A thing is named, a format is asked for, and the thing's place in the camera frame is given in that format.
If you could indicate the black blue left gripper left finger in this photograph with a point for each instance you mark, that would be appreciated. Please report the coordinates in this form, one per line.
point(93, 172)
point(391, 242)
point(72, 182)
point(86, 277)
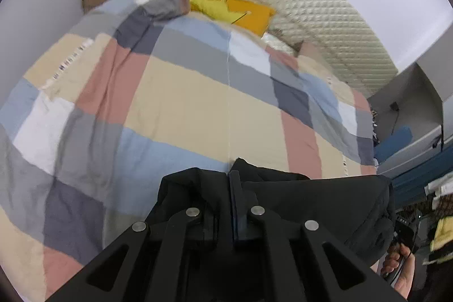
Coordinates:
point(136, 266)

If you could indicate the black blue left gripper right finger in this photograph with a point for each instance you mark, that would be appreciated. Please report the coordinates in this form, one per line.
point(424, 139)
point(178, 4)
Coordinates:
point(326, 271)

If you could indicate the black jacket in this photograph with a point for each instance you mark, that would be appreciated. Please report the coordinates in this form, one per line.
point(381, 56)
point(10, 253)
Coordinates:
point(225, 255)

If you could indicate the clothes rack with garments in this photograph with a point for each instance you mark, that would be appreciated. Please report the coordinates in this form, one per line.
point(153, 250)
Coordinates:
point(433, 269)

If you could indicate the person's right hand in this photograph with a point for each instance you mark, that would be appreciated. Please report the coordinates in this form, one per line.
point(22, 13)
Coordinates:
point(403, 284)

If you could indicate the yellow hanging garment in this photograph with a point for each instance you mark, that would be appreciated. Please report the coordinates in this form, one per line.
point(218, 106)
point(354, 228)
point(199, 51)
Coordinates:
point(443, 234)

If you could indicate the blue curtain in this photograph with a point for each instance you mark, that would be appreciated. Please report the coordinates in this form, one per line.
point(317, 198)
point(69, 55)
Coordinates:
point(409, 187)

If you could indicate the grey desk wardrobe unit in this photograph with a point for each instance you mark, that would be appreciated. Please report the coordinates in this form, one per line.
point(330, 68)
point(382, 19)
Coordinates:
point(419, 98)

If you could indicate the plaid patchwork quilt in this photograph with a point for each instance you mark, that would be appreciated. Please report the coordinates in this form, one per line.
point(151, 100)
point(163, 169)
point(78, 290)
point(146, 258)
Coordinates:
point(140, 89)

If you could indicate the yellow pillow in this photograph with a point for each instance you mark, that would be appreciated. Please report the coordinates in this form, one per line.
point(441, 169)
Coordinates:
point(246, 14)

